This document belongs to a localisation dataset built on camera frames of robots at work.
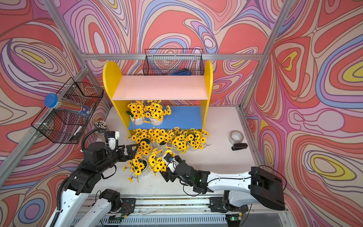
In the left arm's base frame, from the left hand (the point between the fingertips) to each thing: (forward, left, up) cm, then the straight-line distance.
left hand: (133, 146), depth 70 cm
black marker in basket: (+6, +31, +2) cm, 31 cm away
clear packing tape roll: (+21, -63, -23) cm, 70 cm away
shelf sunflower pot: (+10, -33, -10) cm, 36 cm away
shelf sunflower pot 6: (+21, -8, +4) cm, 23 cm away
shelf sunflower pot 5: (+20, +2, +1) cm, 20 cm away
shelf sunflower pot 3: (+11, -1, -9) cm, 14 cm away
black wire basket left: (+9, +39, +5) cm, 40 cm away
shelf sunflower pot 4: (-8, -12, -2) cm, 15 cm away
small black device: (+12, -62, -21) cm, 66 cm away
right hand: (-6, -16, -12) cm, 21 cm away
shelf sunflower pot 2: (+10, -12, -8) cm, 18 cm away
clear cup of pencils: (+16, +25, -5) cm, 30 cm away
